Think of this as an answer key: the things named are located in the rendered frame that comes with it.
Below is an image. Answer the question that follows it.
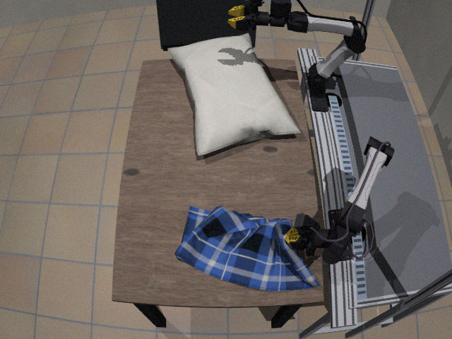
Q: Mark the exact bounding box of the grey slotted metal rail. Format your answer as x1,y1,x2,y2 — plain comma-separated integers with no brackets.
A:
297,48,357,328

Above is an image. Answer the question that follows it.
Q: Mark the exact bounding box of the blue plaid pillowcase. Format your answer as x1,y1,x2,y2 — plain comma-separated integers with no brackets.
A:
175,206,320,291

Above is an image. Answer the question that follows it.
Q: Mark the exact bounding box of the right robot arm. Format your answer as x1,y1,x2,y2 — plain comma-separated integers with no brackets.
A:
268,0,366,112

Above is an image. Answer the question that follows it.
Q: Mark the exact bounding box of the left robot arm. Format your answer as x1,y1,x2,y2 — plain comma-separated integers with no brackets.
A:
294,137,394,264

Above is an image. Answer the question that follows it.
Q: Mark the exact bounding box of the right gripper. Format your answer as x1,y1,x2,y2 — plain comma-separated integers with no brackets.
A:
228,4,268,32

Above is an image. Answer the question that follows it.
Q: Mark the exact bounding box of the white pillow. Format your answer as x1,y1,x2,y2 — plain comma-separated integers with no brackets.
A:
167,33,301,155

